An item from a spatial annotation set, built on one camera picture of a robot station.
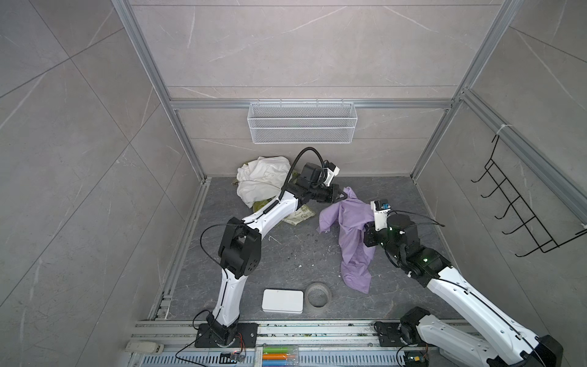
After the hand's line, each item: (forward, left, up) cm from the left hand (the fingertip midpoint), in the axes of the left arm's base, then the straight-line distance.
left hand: (347, 192), depth 84 cm
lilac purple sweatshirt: (-12, +2, 0) cm, 12 cm away
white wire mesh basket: (+36, +15, +6) cm, 40 cm away
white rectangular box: (-32, +24, -19) cm, 45 cm away
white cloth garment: (+19, +34, -11) cm, 41 cm away
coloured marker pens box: (-48, +25, -21) cm, 58 cm away
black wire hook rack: (-21, -45, +12) cm, 51 cm away
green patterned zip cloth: (+5, +17, -22) cm, 29 cm away
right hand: (-12, -4, -1) cm, 12 cm away
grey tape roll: (-30, +12, -23) cm, 39 cm away
